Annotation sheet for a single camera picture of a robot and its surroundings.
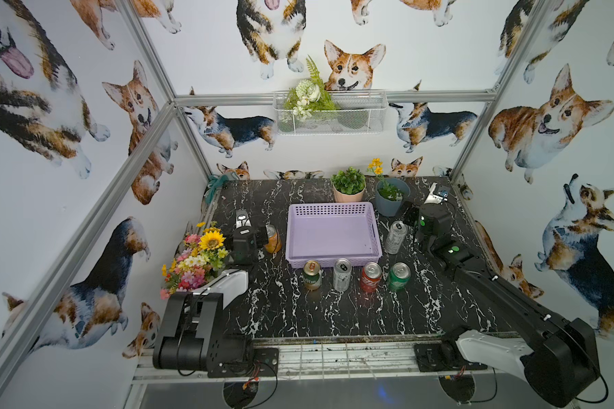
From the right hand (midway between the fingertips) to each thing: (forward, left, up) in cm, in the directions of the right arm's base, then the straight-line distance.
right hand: (426, 195), depth 78 cm
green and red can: (-17, +35, -18) cm, 43 cm away
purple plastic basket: (+5, +29, -29) cm, 41 cm away
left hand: (0, +60, -13) cm, 61 cm away
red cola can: (-18, +17, -17) cm, 30 cm away
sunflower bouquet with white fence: (-15, +68, -9) cm, 71 cm away
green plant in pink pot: (+18, +22, -14) cm, 32 cm away
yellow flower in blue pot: (+20, +4, -21) cm, 29 cm away
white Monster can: (-4, +7, -16) cm, 17 cm away
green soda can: (-18, +8, -17) cm, 26 cm away
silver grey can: (-19, +26, -15) cm, 35 cm away
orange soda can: (-4, +50, -21) cm, 54 cm away
